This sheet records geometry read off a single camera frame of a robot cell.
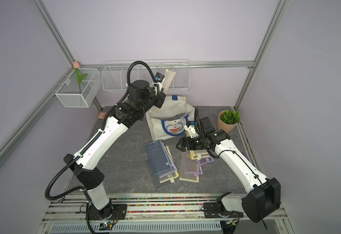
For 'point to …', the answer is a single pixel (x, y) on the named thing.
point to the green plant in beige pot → (227, 120)
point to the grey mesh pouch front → (159, 185)
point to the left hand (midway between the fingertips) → (163, 88)
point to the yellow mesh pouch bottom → (188, 163)
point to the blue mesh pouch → (158, 157)
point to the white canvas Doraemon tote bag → (169, 119)
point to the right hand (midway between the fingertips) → (183, 145)
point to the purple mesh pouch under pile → (201, 162)
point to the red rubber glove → (102, 115)
